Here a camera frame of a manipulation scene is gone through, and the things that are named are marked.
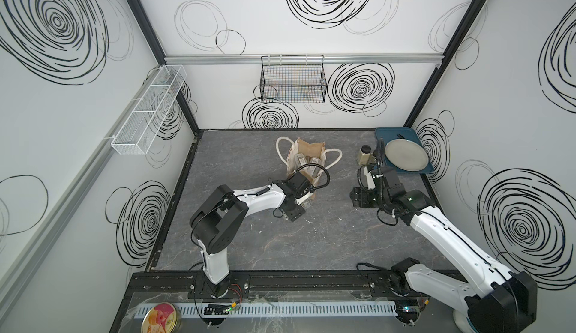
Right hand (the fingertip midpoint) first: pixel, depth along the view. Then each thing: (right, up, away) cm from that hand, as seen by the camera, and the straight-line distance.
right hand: (360, 195), depth 80 cm
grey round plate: (+30, +14, +26) cm, 42 cm away
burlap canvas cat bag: (-26, +17, +14) cm, 34 cm away
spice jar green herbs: (+12, +11, +20) cm, 25 cm away
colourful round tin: (-63, -33, -14) cm, 73 cm away
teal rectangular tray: (+28, +25, +40) cm, 54 cm away
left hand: (-25, -7, +13) cm, 29 cm away
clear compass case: (-21, +11, +17) cm, 30 cm away
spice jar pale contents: (+8, +14, +22) cm, 27 cm away
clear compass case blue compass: (-15, +7, +16) cm, 23 cm away
